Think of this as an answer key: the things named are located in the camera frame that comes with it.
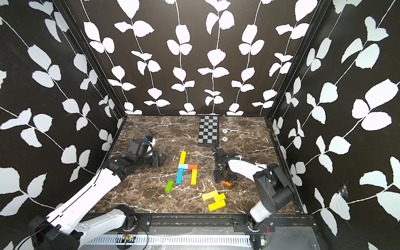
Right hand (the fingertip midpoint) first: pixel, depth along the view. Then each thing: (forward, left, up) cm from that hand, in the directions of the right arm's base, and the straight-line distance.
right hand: (221, 177), depth 89 cm
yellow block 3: (-15, +3, 0) cm, 15 cm away
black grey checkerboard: (+32, +7, +4) cm, 33 cm away
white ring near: (+28, -4, 0) cm, 29 cm away
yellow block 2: (-10, +6, 0) cm, 12 cm away
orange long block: (-4, -3, 0) cm, 5 cm away
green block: (-5, +30, 0) cm, 30 cm away
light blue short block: (+6, +22, +1) cm, 23 cm away
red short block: (+6, +17, +1) cm, 18 cm away
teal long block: (0, +24, +2) cm, 24 cm away
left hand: (+4, +31, +18) cm, 36 cm away
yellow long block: (+12, +24, +1) cm, 27 cm away
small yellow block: (-11, +1, 0) cm, 11 cm away
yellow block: (-1, +16, +1) cm, 16 cm away
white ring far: (+35, -5, 0) cm, 35 cm away
